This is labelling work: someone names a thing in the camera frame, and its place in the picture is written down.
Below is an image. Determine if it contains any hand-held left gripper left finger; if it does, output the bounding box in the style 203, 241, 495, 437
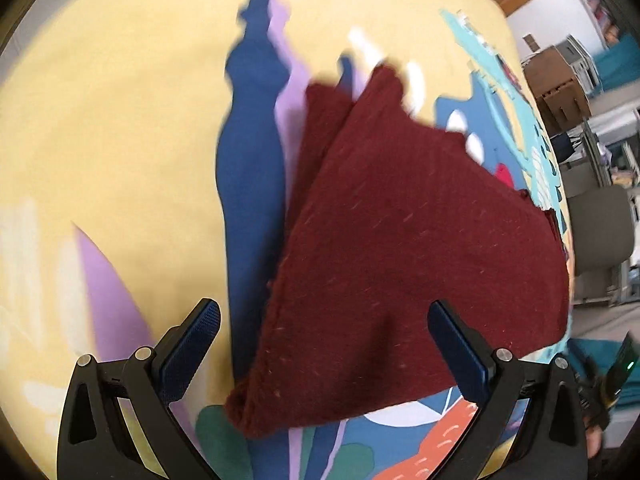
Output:
56, 298, 221, 480

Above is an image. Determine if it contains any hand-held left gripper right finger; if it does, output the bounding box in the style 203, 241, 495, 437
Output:
428, 300, 588, 480

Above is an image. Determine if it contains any dark red knit sweater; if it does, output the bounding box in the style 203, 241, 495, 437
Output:
223, 62, 572, 441

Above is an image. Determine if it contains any grey chair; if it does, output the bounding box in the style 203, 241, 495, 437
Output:
567, 162, 640, 306

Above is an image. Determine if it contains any yellow dinosaur print bedsheet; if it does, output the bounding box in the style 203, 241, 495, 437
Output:
0, 0, 576, 480

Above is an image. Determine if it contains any black bag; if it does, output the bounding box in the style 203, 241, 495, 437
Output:
550, 132, 577, 163

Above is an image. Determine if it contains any brown cardboard box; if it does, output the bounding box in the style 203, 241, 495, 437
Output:
522, 45, 593, 133

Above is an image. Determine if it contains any grey printer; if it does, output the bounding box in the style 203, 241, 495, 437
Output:
555, 35, 601, 93

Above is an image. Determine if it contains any teal curtain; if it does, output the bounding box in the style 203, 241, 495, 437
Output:
595, 35, 640, 92

